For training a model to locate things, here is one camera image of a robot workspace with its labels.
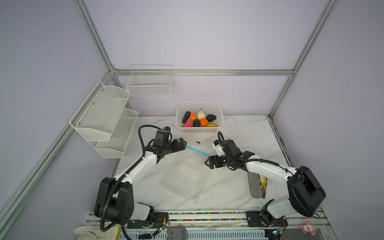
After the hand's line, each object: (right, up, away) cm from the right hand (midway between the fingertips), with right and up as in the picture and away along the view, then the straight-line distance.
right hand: (209, 161), depth 85 cm
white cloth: (-57, -31, -15) cm, 66 cm away
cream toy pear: (-4, +30, +30) cm, 42 cm away
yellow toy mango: (+4, +22, +24) cm, 32 cm away
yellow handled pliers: (+31, -14, -1) cm, 34 cm away
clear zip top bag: (-14, -11, +4) cm, 19 cm away
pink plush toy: (+46, -28, -16) cm, 56 cm away
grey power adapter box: (-17, -31, -16) cm, 38 cm away
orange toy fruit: (-10, +28, +30) cm, 42 cm away
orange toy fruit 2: (-2, +24, +27) cm, 36 cm away
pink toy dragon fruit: (-13, +22, +22) cm, 34 cm away
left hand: (-17, +9, +1) cm, 19 cm away
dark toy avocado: (+3, +27, +29) cm, 40 cm away
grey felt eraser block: (+25, -13, -3) cm, 28 cm away
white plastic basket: (+5, +35, +33) cm, 48 cm away
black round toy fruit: (-7, +23, +25) cm, 35 cm away
